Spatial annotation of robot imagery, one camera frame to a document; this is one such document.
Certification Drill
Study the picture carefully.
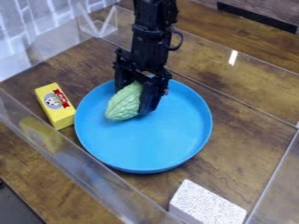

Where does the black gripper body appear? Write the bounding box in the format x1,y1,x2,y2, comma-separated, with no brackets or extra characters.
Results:
114,24,172,79

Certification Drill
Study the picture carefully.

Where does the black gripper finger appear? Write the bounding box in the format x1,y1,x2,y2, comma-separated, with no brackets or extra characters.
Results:
114,63,134,91
139,78,170,115

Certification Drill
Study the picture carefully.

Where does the green bitter gourd toy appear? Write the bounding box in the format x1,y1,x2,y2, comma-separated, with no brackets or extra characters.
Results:
106,82,143,121

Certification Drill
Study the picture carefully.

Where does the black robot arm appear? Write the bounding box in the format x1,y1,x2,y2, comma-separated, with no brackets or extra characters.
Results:
114,0,183,114

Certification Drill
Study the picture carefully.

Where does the blue round tray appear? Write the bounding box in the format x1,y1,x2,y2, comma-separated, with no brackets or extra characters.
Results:
75,80,212,173

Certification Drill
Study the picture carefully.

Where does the yellow box with cow label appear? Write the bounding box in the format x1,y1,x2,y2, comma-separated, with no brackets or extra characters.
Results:
35,82,76,130

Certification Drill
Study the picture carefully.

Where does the white speckled foam block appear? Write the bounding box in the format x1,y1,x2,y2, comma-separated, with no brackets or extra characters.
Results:
170,179,247,224

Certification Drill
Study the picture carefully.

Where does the black cable loop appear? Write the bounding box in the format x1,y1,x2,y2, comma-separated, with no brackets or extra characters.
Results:
166,25,184,52

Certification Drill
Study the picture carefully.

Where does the clear acrylic front wall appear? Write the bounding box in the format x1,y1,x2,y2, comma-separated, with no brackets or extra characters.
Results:
0,88,182,224

